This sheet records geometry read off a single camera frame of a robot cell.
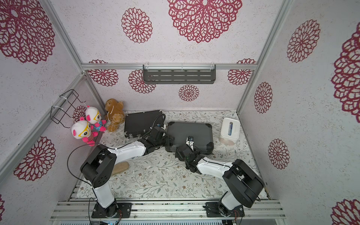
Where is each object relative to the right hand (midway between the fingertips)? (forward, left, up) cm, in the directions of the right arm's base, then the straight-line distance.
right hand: (182, 148), depth 90 cm
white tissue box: (+14, -33, -1) cm, 36 cm away
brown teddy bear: (+20, +48, +10) cm, 53 cm away
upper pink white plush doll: (+16, +59, +13) cm, 63 cm away
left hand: (+6, +8, +1) cm, 11 cm away
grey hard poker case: (+11, -13, +2) cm, 17 cm away
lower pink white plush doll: (+4, +61, +14) cm, 63 cm away
